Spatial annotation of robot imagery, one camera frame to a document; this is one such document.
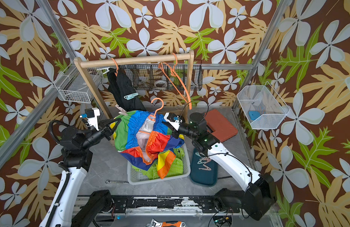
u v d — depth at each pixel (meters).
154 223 0.69
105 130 0.56
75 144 0.49
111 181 0.82
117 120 0.63
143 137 0.72
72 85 0.84
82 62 0.61
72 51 0.85
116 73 0.69
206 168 0.86
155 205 0.75
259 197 0.39
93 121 0.55
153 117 0.65
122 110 0.61
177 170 0.82
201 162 0.88
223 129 1.02
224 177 0.85
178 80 0.69
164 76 0.99
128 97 0.62
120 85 0.66
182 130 0.61
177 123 0.58
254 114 0.80
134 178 0.80
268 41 0.80
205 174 0.85
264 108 0.83
